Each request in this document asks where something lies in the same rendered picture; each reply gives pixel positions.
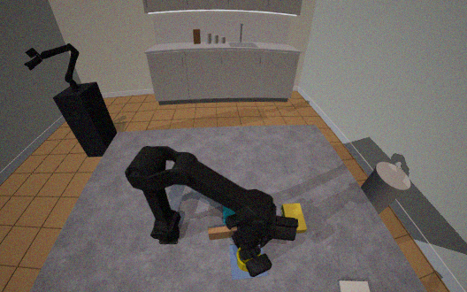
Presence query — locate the yellow flat block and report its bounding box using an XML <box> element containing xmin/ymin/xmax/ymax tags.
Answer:
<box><xmin>280</xmin><ymin>204</ymin><xmax>307</xmax><ymax>234</ymax></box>

